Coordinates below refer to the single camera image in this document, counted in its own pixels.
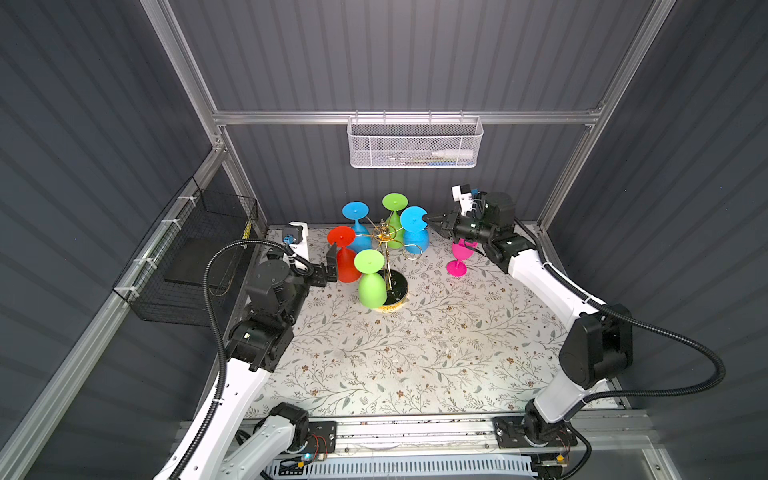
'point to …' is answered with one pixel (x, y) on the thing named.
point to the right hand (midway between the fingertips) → (425, 221)
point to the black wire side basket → (166, 280)
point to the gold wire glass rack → (396, 282)
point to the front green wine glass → (371, 288)
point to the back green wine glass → (395, 202)
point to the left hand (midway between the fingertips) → (313, 243)
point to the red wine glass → (343, 238)
